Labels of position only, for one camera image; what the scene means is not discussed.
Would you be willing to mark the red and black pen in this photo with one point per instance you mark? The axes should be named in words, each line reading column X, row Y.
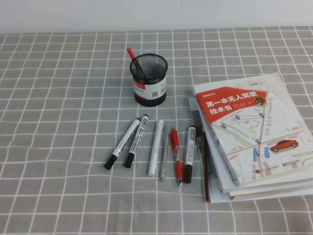
column 134, row 59

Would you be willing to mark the red retractable pen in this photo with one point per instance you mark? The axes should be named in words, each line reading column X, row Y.
column 175, row 147

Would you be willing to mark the black mesh pen holder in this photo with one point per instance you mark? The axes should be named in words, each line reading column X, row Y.
column 149, row 85

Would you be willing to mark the white marker pen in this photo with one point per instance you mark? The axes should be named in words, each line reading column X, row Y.
column 155, row 149

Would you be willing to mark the grey slim pen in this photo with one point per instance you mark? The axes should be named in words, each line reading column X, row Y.
column 164, row 155

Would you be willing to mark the black white marker right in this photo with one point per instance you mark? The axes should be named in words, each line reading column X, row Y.
column 189, row 155

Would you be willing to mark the black white marker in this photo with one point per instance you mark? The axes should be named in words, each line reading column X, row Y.
column 189, row 155
column 117, row 151
column 136, row 141

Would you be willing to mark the dark red thin book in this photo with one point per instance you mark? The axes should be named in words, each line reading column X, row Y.
column 203, row 150

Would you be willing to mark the black white marker far left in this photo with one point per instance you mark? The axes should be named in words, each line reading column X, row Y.
column 117, row 151

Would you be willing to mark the grey checkered tablecloth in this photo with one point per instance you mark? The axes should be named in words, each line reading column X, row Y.
column 67, row 99

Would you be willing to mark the white bottom book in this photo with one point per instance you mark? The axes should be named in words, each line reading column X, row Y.
column 213, row 189

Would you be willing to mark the orange white top book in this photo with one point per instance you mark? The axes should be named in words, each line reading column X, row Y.
column 258, row 129

